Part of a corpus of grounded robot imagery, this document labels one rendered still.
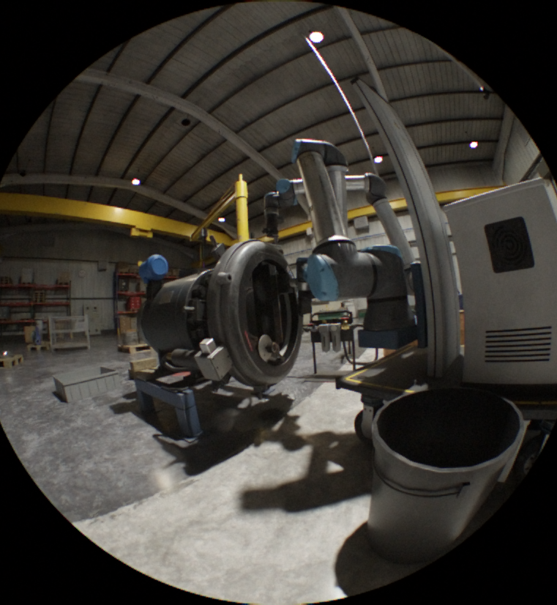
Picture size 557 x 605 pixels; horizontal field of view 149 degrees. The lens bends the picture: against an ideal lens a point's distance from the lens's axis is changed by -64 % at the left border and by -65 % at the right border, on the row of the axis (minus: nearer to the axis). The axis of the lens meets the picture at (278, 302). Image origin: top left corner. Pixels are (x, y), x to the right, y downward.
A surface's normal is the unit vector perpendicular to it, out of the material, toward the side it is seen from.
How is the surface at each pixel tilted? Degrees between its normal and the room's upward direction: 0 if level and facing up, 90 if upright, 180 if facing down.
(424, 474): 90
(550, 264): 90
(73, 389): 90
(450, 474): 90
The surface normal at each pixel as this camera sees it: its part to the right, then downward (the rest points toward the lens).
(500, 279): -0.86, 0.05
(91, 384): 0.96, -0.10
